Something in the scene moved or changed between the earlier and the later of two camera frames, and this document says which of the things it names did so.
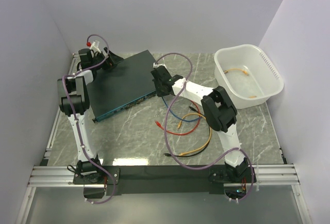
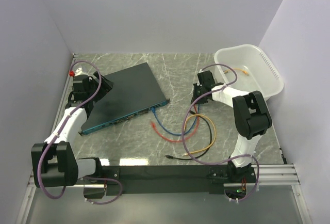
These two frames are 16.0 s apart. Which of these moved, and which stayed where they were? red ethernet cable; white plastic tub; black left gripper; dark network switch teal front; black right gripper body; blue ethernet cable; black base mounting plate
Moved: blue ethernet cable; red ethernet cable; dark network switch teal front; black right gripper body; black left gripper
Stayed: black base mounting plate; white plastic tub
